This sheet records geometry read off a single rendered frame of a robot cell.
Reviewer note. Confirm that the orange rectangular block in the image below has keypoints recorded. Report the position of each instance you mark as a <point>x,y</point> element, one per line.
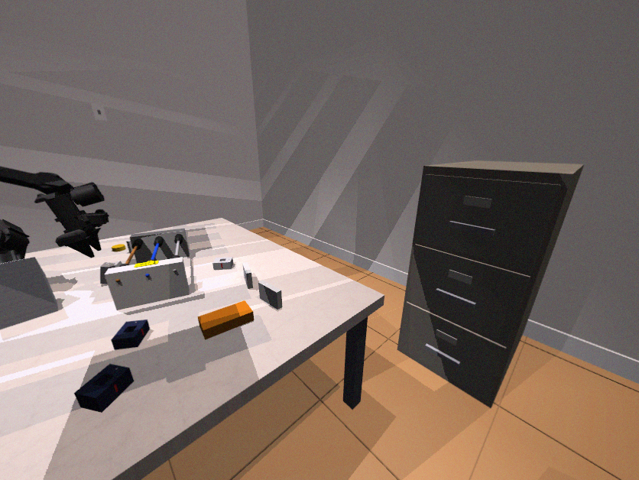
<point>224,319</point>

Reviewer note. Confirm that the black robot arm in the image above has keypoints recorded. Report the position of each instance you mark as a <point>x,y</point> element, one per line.
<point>60,196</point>

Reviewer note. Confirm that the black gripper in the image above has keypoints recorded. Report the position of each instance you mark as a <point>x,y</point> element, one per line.
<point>77,237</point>

